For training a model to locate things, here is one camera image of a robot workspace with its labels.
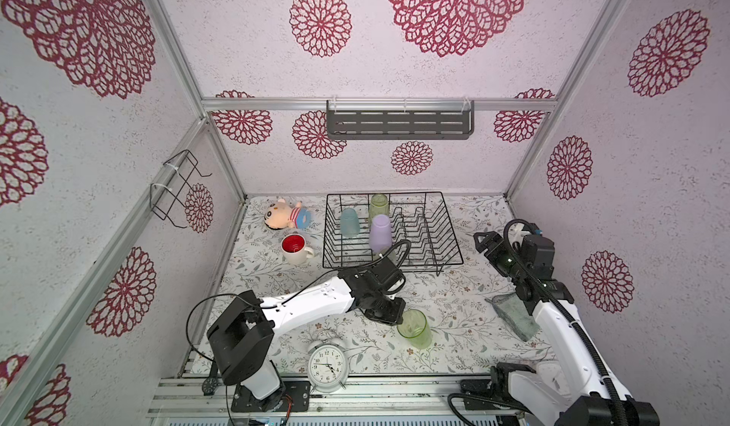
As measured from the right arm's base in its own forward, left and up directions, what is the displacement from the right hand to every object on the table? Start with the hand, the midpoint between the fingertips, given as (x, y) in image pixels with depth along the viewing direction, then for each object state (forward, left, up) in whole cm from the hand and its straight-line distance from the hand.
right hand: (483, 237), depth 80 cm
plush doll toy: (+18, +65, -12) cm, 69 cm away
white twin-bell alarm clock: (-30, +42, -18) cm, 55 cm away
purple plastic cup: (+9, +29, -11) cm, 32 cm away
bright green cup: (-19, +19, -17) cm, 32 cm away
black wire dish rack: (+20, +36, -20) cm, 46 cm away
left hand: (-21, +23, -13) cm, 34 cm away
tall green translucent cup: (+18, +30, -6) cm, 35 cm away
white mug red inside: (+4, +58, -14) cm, 60 cm away
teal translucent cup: (+17, +40, -16) cm, 46 cm away
